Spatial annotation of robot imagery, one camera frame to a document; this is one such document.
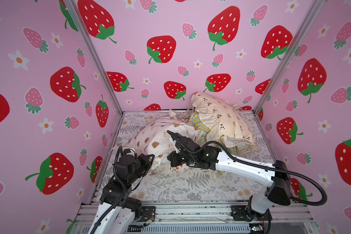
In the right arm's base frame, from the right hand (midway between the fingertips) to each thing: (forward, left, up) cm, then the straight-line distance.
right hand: (164, 161), depth 69 cm
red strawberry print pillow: (+4, -7, -17) cm, 19 cm away
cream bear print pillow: (+11, +7, +2) cm, 14 cm away
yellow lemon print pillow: (+32, -15, -4) cm, 35 cm away
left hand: (+3, +5, +1) cm, 6 cm away
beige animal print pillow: (+28, -33, 0) cm, 43 cm away
